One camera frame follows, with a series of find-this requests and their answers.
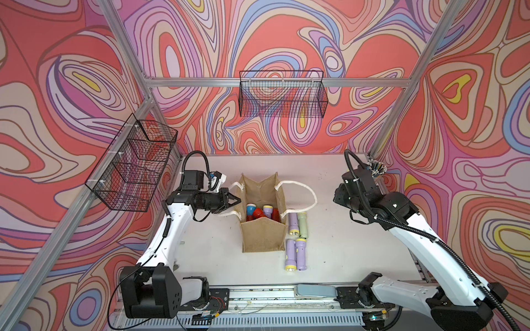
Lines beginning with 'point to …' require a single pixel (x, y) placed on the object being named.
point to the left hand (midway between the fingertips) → (241, 201)
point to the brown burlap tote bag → (252, 231)
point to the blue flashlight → (250, 208)
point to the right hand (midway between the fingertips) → (340, 198)
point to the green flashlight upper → (303, 225)
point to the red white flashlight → (258, 213)
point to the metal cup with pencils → (377, 168)
